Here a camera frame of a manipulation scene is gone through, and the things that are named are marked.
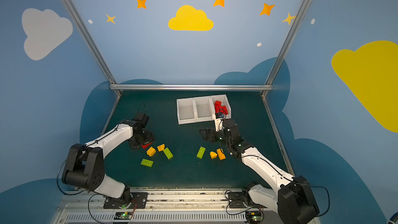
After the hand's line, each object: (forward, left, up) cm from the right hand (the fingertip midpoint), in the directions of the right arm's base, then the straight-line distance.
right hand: (208, 127), depth 82 cm
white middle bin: (+26, +3, -16) cm, 31 cm away
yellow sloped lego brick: (-9, -4, -15) cm, 18 cm away
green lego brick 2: (-10, +23, -15) cm, 29 cm away
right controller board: (-37, -23, -18) cm, 47 cm away
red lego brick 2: (-9, +34, -8) cm, 36 cm away
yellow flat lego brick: (-7, -9, -17) cm, 20 cm away
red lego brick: (+25, -8, -14) cm, 30 cm away
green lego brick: (-8, +4, -16) cm, 18 cm away
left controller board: (-40, +38, -16) cm, 57 cm away
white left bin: (+25, +16, -18) cm, 35 cm away
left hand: (-4, +34, -12) cm, 36 cm away
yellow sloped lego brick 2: (-7, +27, -15) cm, 32 cm away
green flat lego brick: (-15, +34, -16) cm, 40 cm away
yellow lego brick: (-9, +33, -14) cm, 37 cm away
